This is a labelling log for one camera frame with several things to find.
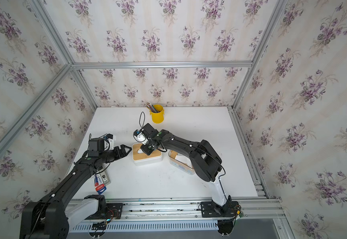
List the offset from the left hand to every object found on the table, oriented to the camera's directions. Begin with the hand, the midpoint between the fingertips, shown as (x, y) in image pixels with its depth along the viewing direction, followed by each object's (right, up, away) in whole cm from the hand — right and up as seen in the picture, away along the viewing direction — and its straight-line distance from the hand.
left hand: (127, 151), depth 84 cm
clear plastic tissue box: (+31, -9, 0) cm, 32 cm away
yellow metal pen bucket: (+14, +20, +24) cm, 34 cm away
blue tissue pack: (+6, -1, +3) cm, 7 cm away
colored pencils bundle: (+11, +27, +16) cm, 33 cm away
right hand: (+10, +1, +4) cm, 11 cm away
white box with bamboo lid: (+7, -4, +1) cm, 8 cm away
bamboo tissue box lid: (+26, -2, +4) cm, 26 cm away
